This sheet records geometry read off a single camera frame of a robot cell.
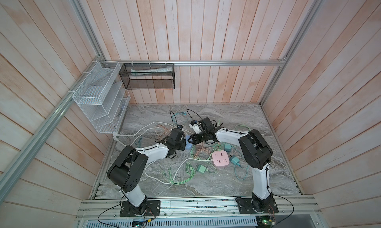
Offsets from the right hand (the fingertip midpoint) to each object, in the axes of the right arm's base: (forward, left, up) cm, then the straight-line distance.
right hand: (190, 139), depth 98 cm
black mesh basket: (+26, +27, +32) cm, 50 cm away
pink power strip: (-13, -19, +1) cm, 23 cm away
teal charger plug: (-15, -27, +2) cm, 31 cm away
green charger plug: (-20, -7, -1) cm, 21 cm away
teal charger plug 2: (-6, -24, +2) cm, 24 cm away
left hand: (-4, +5, +2) cm, 7 cm away
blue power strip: (-5, +1, +2) cm, 6 cm away
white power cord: (+3, +54, +1) cm, 54 cm away
